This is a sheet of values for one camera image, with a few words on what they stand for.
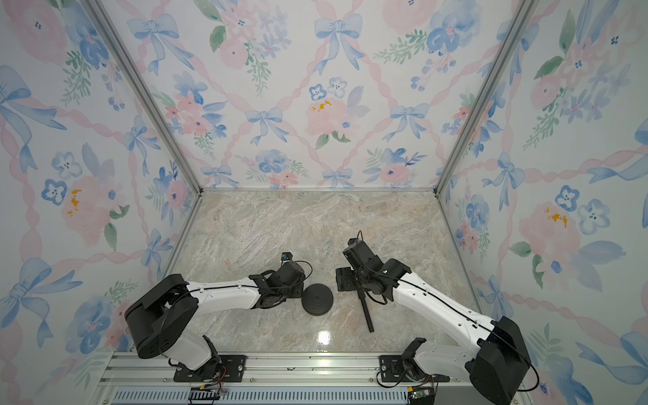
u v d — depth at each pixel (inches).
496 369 15.0
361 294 34.5
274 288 26.5
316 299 33.9
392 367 28.8
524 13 27.1
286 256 32.2
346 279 28.0
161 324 16.9
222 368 28.8
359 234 42.8
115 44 29.4
